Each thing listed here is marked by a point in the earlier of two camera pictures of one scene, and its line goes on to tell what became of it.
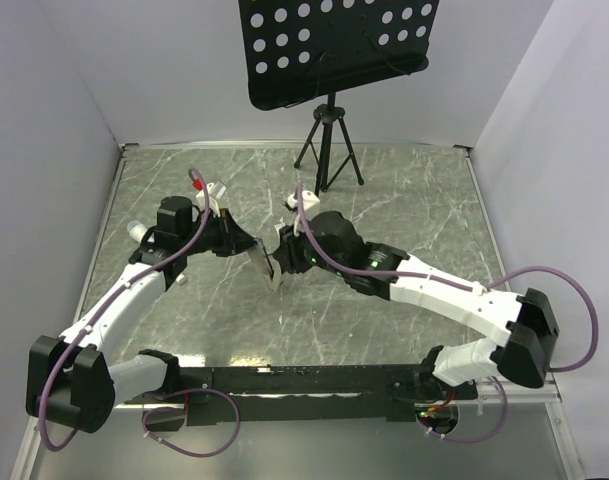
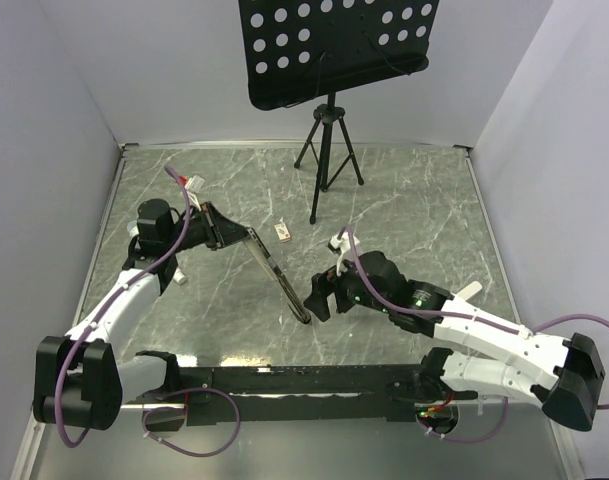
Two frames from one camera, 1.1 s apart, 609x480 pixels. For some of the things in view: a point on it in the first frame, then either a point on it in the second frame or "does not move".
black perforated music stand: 296,50 does not move
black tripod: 330,145 does not move
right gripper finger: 285,261 to 317,301
